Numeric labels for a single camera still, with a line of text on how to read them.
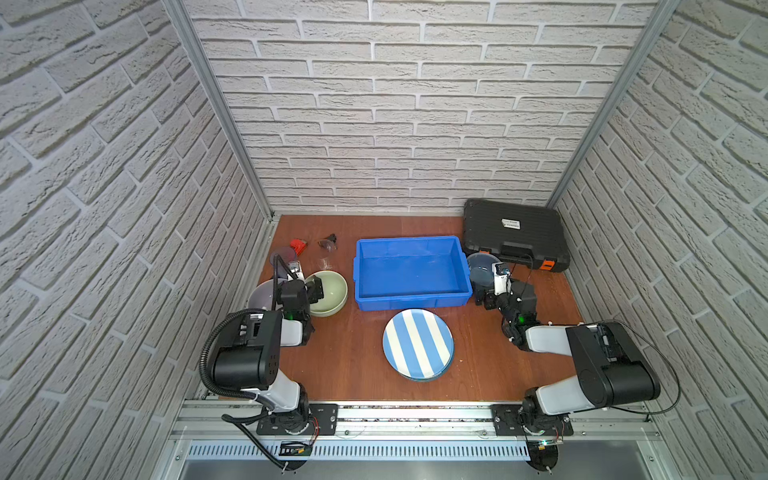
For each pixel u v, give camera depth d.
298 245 1.08
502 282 0.80
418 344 0.83
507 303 0.77
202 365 0.43
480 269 0.99
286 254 1.09
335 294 0.95
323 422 0.74
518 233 1.07
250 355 0.45
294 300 0.71
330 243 1.10
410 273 1.02
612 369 0.44
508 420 0.74
